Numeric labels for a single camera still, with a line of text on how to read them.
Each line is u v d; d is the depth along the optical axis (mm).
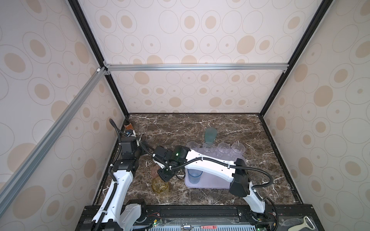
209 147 946
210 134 1060
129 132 685
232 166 484
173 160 522
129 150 591
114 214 407
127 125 1016
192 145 970
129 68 921
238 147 965
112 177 499
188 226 698
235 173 473
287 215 749
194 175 729
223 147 960
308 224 702
